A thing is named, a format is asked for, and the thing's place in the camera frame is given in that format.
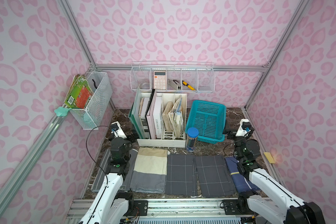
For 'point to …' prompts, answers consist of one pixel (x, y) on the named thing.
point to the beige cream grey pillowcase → (150, 173)
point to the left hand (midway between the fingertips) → (123, 125)
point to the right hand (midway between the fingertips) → (235, 120)
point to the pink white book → (154, 116)
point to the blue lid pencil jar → (192, 133)
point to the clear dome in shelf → (144, 86)
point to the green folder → (134, 115)
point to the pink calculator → (160, 81)
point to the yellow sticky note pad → (269, 157)
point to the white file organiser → (169, 139)
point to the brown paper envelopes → (172, 117)
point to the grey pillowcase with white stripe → (102, 172)
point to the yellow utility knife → (185, 83)
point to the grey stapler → (174, 84)
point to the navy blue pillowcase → (241, 185)
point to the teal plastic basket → (209, 118)
